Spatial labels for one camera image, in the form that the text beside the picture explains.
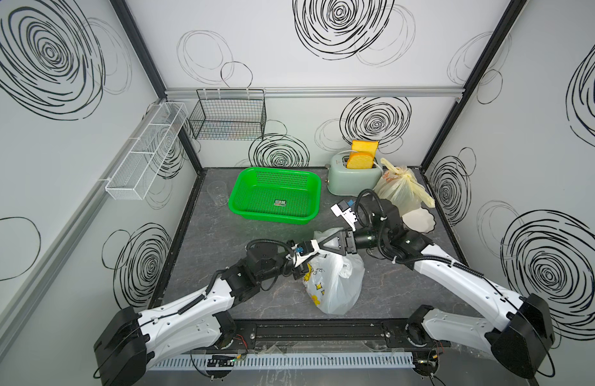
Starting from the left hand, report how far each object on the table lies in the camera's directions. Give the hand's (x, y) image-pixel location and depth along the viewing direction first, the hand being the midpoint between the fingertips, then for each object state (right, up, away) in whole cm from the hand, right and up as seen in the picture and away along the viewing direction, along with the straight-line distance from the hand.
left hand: (320, 250), depth 69 cm
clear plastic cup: (-43, +17, +36) cm, 58 cm away
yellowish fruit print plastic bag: (+31, +19, +17) cm, 40 cm away
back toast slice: (+22, +36, +31) cm, 52 cm away
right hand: (+1, +2, -3) cm, 4 cm away
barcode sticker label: (-15, +12, +37) cm, 41 cm away
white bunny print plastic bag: (+3, -8, -3) cm, 10 cm away
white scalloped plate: (+46, +5, +32) cm, 56 cm away
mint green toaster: (+16, +21, +32) cm, 41 cm away
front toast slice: (+19, +29, +27) cm, 44 cm away
